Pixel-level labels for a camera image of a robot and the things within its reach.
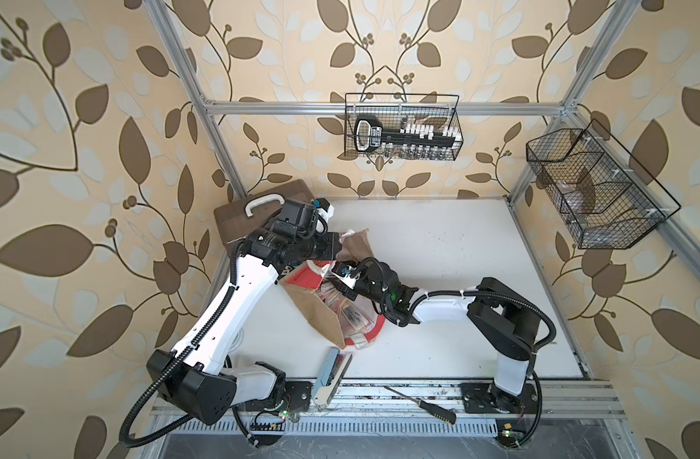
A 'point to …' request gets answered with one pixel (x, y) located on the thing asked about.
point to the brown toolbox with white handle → (243, 217)
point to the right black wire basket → (606, 198)
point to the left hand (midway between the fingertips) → (338, 242)
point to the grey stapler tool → (330, 375)
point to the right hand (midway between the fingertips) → (333, 267)
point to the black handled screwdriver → (439, 412)
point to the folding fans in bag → (358, 316)
